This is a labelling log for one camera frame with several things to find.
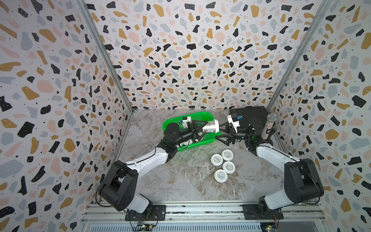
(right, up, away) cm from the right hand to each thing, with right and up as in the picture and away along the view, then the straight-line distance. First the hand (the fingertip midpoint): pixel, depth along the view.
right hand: (217, 134), depth 76 cm
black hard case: (+40, +14, +40) cm, 59 cm away
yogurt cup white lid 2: (+8, -13, +13) cm, 20 cm away
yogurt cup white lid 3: (+2, -16, +11) cm, 20 cm away
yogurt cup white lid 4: (+8, -20, +8) cm, 23 cm away
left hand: (-4, +4, -6) cm, 8 cm away
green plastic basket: (-6, +9, +35) cm, 36 cm away
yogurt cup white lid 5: (+3, -23, +4) cm, 24 cm away
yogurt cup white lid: (-3, +5, -5) cm, 8 cm away
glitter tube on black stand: (+30, +9, +3) cm, 32 cm away
